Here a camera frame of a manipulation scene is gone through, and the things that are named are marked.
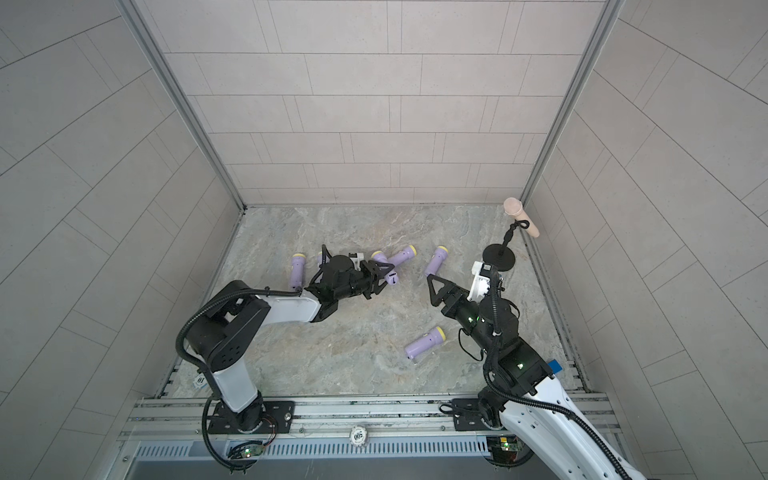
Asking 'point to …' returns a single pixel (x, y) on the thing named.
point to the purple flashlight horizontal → (320, 258)
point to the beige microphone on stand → (514, 207)
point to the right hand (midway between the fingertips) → (432, 284)
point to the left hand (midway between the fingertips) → (400, 270)
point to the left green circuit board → (248, 451)
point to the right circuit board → (505, 449)
